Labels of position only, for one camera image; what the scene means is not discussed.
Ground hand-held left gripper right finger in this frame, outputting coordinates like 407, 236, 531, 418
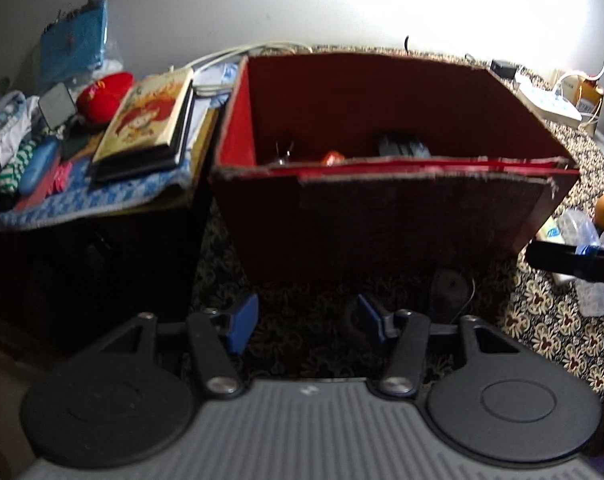
356, 293, 525, 401

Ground red round pouch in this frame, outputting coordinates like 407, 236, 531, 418
76, 72, 134, 126

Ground dark wooden nightstand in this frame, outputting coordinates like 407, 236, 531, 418
0, 105, 222, 361

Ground red cardboard box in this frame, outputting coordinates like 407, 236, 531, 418
209, 52, 581, 291

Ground gold gift bag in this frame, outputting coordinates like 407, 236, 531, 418
577, 77, 604, 136

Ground black notebook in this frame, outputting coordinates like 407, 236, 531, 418
89, 92, 199, 183

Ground pile of folded clothes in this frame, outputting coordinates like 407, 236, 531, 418
0, 90, 48, 211

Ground metal clip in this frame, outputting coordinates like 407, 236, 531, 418
269, 140, 298, 166

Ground small mirror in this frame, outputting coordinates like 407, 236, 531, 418
38, 81, 78, 128

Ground clear plastic bottle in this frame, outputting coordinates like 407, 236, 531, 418
557, 209, 604, 318

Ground white carton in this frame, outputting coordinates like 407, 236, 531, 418
552, 67, 590, 105

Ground white bottle blue cap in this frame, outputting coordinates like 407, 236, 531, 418
534, 215, 573, 286

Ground illustrated book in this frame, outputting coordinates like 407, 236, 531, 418
92, 69, 195, 163

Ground blue white paper packet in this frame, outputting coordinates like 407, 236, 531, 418
192, 62, 240, 111

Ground coiled white cable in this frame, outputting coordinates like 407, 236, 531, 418
169, 40, 313, 96

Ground red paper packet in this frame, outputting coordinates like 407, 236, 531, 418
14, 152, 70, 213

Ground blue checked towel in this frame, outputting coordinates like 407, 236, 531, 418
0, 152, 195, 233

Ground white plug with cable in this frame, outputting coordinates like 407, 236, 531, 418
554, 71, 583, 98

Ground blue glasses case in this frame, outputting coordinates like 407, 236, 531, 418
18, 137, 60, 196

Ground clear correction tape dispenser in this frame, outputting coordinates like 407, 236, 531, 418
430, 269, 472, 325

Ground clear plastic bag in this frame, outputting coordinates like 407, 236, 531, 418
99, 40, 128, 78

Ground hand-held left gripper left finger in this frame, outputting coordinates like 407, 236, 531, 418
74, 293, 259, 401

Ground black device green label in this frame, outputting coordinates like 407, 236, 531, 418
377, 132, 430, 158

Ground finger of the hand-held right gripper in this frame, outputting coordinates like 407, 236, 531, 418
526, 240, 604, 283

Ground black power adapter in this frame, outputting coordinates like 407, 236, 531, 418
490, 59, 519, 81

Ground blue pouch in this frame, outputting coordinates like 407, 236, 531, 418
37, 0, 109, 92

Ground green white striped sock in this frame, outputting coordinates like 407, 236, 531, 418
0, 132, 48, 196

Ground red hair clips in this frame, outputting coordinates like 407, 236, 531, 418
54, 160, 76, 191

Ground white power strip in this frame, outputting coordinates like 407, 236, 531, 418
514, 72, 583, 128

